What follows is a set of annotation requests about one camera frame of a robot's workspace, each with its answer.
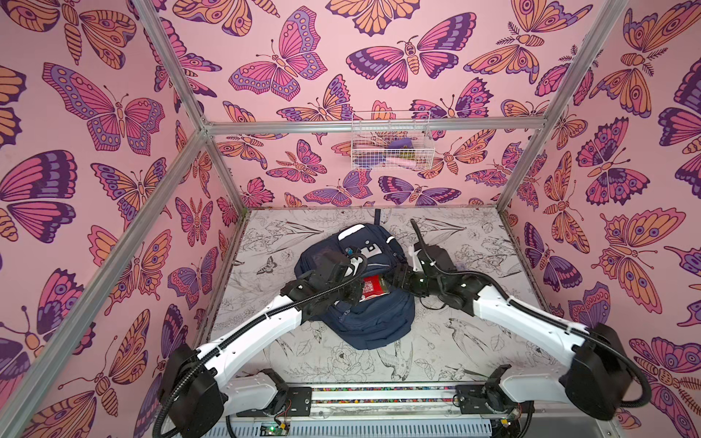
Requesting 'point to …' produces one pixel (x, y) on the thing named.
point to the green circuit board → (275, 429)
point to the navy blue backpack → (383, 322)
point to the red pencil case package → (372, 286)
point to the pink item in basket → (405, 162)
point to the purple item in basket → (401, 143)
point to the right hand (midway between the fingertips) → (392, 274)
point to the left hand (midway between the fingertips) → (365, 282)
